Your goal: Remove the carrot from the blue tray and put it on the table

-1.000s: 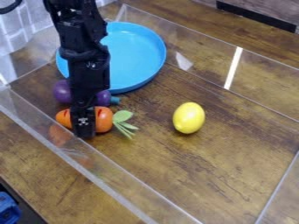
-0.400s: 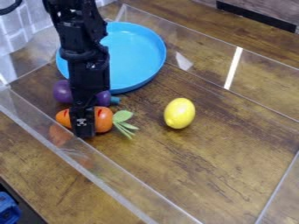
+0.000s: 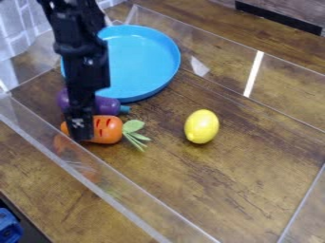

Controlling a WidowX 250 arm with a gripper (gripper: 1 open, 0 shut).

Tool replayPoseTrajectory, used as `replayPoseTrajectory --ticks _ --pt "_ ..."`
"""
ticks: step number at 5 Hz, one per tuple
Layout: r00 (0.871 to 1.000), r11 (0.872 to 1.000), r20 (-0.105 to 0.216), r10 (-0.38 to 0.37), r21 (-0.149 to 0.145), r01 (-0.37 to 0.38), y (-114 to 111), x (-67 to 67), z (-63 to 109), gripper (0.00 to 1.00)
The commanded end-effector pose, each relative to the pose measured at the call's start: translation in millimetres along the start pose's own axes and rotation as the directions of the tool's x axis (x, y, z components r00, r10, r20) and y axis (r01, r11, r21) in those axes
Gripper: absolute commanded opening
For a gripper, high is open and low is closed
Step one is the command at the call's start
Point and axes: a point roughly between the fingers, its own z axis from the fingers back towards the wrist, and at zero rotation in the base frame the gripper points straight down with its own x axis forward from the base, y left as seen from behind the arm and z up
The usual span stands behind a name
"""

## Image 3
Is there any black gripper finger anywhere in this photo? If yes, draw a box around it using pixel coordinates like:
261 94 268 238
67 89 95 141

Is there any blue object at corner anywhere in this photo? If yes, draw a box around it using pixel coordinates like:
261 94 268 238
0 208 23 243

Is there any purple toy eggplant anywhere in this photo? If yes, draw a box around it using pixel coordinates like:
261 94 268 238
56 88 131 116

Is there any yellow toy lemon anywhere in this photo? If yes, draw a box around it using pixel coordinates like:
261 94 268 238
185 109 220 144

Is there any orange toy carrot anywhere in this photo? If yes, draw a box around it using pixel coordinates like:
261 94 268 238
60 114 153 153

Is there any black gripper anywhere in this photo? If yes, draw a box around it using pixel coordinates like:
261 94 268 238
38 0 110 90

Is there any blue round tray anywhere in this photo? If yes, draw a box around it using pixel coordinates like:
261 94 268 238
62 25 182 106

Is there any clear acrylic front barrier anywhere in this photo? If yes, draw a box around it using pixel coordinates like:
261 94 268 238
0 93 221 243

